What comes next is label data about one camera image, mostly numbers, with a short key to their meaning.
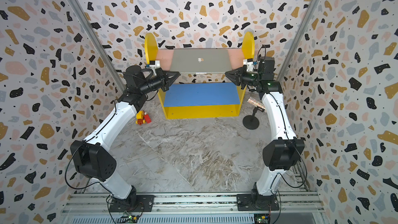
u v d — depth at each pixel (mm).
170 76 702
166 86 686
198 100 995
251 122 1040
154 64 702
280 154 472
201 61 780
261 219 716
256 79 634
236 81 689
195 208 733
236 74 683
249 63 718
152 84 649
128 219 715
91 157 434
